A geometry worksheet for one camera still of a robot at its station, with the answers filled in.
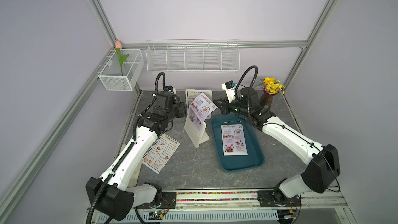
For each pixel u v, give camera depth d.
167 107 0.56
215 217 1.72
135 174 0.81
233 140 0.94
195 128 0.84
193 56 0.98
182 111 0.67
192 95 0.94
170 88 0.67
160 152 0.89
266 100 0.97
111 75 0.85
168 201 0.74
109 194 0.37
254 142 0.91
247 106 0.58
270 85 0.89
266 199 0.70
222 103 0.71
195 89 0.93
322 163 0.41
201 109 0.80
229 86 0.66
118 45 0.89
